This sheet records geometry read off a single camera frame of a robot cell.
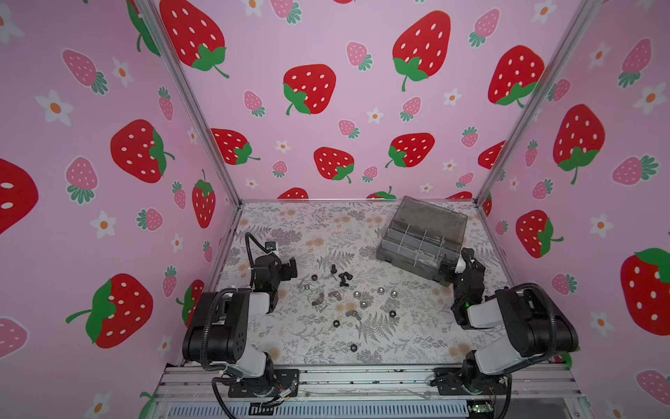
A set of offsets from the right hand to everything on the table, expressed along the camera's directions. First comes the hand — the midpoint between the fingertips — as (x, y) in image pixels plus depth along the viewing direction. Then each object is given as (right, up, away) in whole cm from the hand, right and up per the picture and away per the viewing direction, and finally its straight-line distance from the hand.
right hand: (458, 257), depth 91 cm
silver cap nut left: (-36, -14, +2) cm, 39 cm away
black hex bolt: (-39, -8, +5) cm, 40 cm away
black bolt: (-45, -6, +7) cm, 46 cm away
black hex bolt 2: (-41, -10, +5) cm, 43 cm away
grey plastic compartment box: (-10, +7, +14) cm, 19 cm away
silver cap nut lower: (-34, -17, -1) cm, 38 cm away
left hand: (-64, -1, +5) cm, 64 cm away
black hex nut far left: (-52, -8, +5) cm, 53 cm away
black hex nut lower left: (-43, -22, -5) cm, 49 cm away
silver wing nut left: (-49, -15, -1) cm, 52 cm away
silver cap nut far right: (-23, -14, +2) cm, 27 cm away
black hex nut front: (-38, -27, -10) cm, 48 cm away
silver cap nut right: (-27, -13, +2) cm, 30 cm away
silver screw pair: (-54, -11, +2) cm, 55 cm away
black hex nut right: (-24, -19, -3) cm, 31 cm away
